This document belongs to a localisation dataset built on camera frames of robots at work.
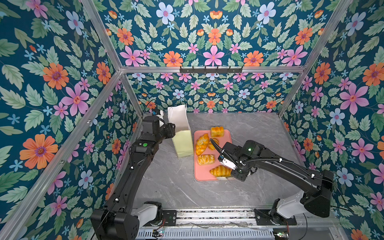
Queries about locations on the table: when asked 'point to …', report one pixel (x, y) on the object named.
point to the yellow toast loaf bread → (217, 132)
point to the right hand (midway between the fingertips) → (238, 172)
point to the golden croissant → (221, 171)
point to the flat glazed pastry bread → (206, 159)
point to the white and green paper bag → (182, 143)
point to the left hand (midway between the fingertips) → (173, 121)
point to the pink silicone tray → (207, 166)
